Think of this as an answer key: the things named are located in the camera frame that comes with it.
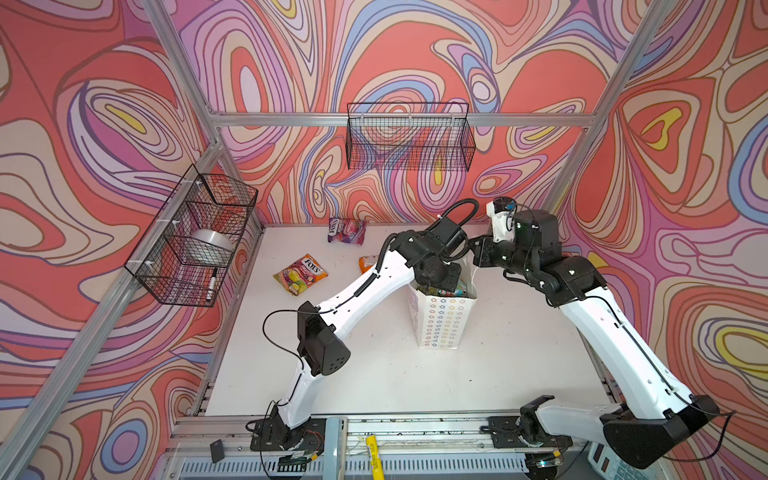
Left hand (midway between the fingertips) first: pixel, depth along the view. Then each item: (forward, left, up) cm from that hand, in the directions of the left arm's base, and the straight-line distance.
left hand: (455, 280), depth 76 cm
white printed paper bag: (-8, +4, -7) cm, 11 cm away
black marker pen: (-2, +61, +2) cm, 61 cm away
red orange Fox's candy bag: (+16, +48, -20) cm, 54 cm away
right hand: (+3, -2, +9) cm, 10 cm away
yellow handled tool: (-38, +20, -21) cm, 48 cm away
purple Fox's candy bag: (+37, +34, -20) cm, 54 cm away
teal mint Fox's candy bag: (0, -2, -5) cm, 6 cm away
